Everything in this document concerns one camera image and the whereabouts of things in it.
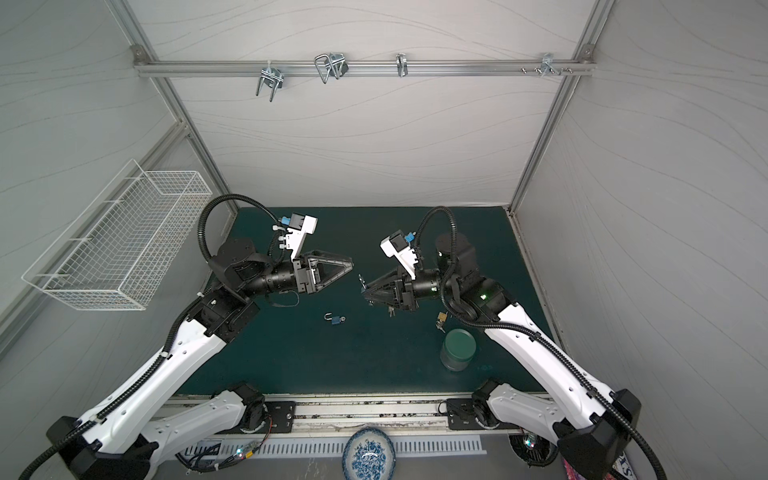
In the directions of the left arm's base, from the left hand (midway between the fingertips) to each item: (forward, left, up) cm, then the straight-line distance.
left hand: (354, 264), depth 56 cm
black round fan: (-25, -43, -44) cm, 66 cm away
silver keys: (+10, -7, -41) cm, 42 cm away
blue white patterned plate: (-27, -2, -38) cm, 47 cm away
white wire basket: (+6, +57, -9) cm, 57 cm away
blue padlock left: (+6, +11, -40) cm, 42 cm away
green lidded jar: (-5, -24, -30) cm, 39 cm away
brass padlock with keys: (+8, -23, -40) cm, 46 cm away
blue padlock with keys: (-1, -1, -4) cm, 5 cm away
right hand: (-1, -3, -5) cm, 6 cm away
